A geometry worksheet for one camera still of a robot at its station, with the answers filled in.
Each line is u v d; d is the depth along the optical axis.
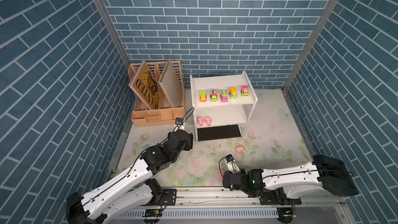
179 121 0.64
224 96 0.68
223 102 0.68
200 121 0.79
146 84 0.96
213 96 0.67
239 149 0.88
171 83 0.99
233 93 0.68
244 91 0.69
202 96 0.68
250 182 0.57
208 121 0.79
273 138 0.94
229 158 0.71
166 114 0.98
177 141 0.53
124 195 0.54
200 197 0.75
